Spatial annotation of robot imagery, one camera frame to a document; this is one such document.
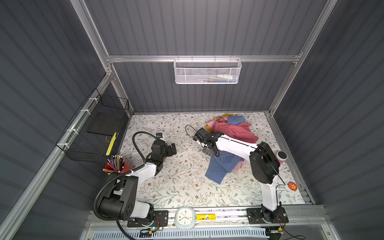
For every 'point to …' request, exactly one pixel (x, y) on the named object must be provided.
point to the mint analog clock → (185, 217)
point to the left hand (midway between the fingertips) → (167, 145)
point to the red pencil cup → (116, 163)
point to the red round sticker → (292, 186)
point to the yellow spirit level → (206, 217)
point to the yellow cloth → (226, 115)
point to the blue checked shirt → (219, 166)
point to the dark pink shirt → (241, 132)
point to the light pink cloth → (209, 124)
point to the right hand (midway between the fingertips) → (212, 146)
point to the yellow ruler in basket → (111, 144)
